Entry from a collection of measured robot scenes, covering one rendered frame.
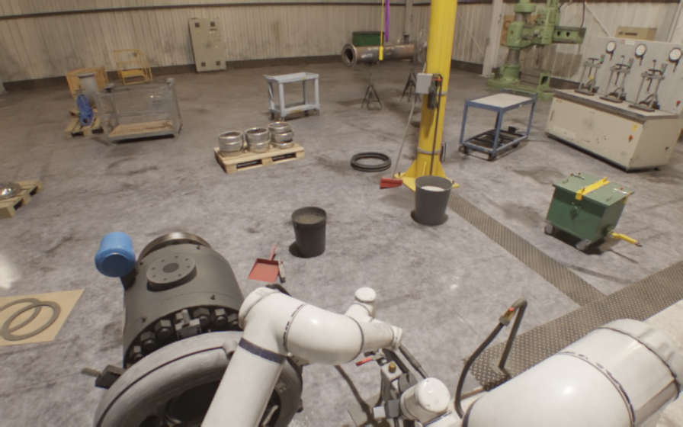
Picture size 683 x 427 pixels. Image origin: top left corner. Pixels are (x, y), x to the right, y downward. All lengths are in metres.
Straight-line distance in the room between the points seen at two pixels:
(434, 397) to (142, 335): 1.12
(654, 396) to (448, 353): 2.01
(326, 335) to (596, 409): 0.51
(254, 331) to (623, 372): 0.67
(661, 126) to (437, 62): 3.52
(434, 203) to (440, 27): 1.86
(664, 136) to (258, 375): 6.29
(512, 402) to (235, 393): 0.58
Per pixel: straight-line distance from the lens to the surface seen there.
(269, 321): 0.83
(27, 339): 3.32
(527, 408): 0.47
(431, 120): 4.29
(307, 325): 0.79
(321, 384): 2.28
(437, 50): 4.18
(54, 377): 2.92
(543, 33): 11.48
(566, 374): 0.49
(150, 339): 1.60
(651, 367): 0.56
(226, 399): 0.87
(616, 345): 0.55
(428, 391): 1.01
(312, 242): 3.07
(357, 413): 2.17
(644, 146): 6.35
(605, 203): 3.62
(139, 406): 1.33
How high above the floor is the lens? 1.89
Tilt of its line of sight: 30 degrees down
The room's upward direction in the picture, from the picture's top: 1 degrees counter-clockwise
